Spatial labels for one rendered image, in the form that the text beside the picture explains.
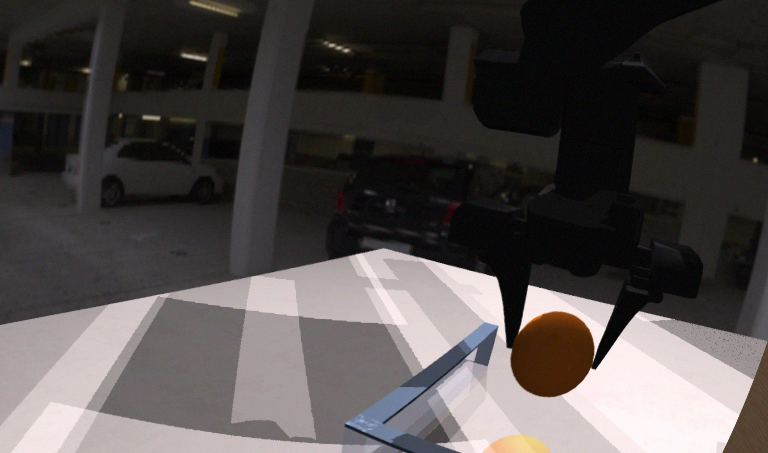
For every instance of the brown ball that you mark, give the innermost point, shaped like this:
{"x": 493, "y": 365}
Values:
{"x": 552, "y": 354}

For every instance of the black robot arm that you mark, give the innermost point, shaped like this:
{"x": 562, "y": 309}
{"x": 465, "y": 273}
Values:
{"x": 563, "y": 79}

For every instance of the translucent orange ball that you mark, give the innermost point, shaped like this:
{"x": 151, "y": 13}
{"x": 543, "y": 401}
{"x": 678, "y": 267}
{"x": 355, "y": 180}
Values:
{"x": 517, "y": 444}

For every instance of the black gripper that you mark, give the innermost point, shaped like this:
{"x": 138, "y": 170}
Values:
{"x": 500, "y": 232}

